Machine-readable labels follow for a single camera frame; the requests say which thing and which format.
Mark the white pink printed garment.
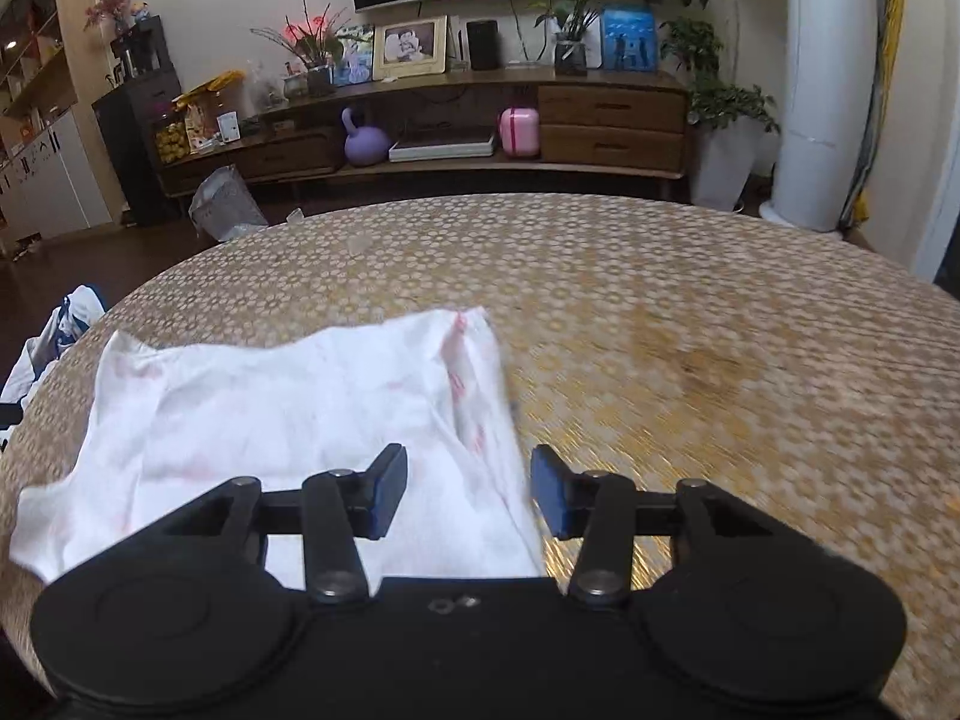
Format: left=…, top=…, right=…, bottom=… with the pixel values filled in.
left=10, top=307, right=544, bottom=583

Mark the gold lace tablecloth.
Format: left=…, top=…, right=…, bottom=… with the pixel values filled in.
left=2, top=195, right=958, bottom=718

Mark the white shopping bag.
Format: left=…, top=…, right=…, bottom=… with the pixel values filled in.
left=189, top=166, right=268, bottom=242

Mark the purple kettlebell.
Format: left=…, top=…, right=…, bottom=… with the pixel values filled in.
left=340, top=107, right=394, bottom=167

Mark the white book on shelf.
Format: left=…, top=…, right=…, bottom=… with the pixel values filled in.
left=387, top=127, right=496, bottom=164

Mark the wooden TV cabinet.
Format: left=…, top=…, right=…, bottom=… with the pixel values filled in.
left=160, top=67, right=692, bottom=197

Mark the pink lunch box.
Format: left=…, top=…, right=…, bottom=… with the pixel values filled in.
left=498, top=107, right=540, bottom=158

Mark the green potted plant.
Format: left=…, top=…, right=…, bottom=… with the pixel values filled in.
left=647, top=0, right=779, bottom=213

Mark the red flower plant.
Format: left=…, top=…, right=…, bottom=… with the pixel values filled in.
left=249, top=0, right=347, bottom=98

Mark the framed photo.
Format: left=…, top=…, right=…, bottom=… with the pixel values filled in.
left=373, top=16, right=449, bottom=82

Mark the blue picture card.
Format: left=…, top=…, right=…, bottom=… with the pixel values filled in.
left=601, top=7, right=659, bottom=73

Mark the white standing air conditioner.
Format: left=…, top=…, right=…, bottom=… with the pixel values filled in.
left=761, top=0, right=878, bottom=234

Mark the yellow curtain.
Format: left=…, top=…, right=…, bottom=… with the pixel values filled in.
left=839, top=0, right=907, bottom=234

